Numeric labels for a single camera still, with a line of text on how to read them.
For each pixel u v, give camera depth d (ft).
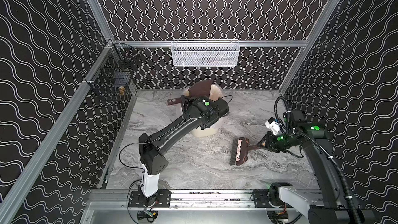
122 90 2.71
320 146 1.43
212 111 1.64
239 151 2.60
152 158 1.42
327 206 1.42
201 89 2.64
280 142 1.93
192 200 2.49
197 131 2.92
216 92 2.82
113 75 3.01
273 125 2.20
